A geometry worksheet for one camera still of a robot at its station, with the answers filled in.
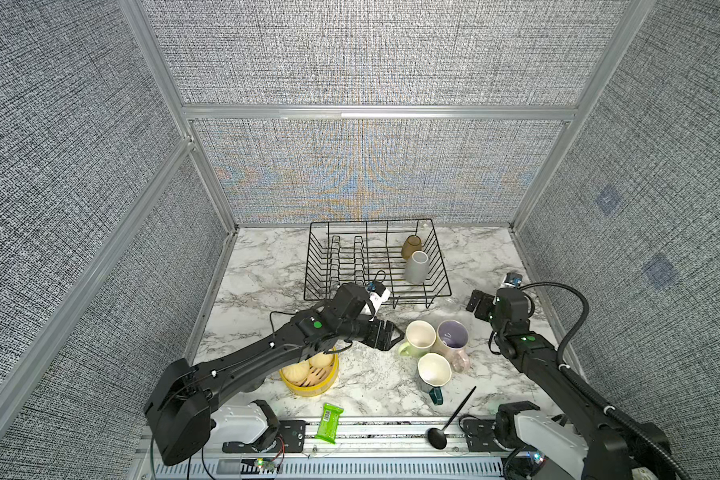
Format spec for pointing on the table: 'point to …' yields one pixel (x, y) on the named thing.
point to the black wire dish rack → (364, 251)
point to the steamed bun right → (324, 361)
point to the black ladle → (437, 437)
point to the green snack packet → (329, 423)
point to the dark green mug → (434, 373)
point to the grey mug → (416, 268)
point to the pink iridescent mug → (450, 342)
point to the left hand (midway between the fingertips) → (393, 333)
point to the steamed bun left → (297, 372)
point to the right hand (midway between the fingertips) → (490, 294)
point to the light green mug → (420, 338)
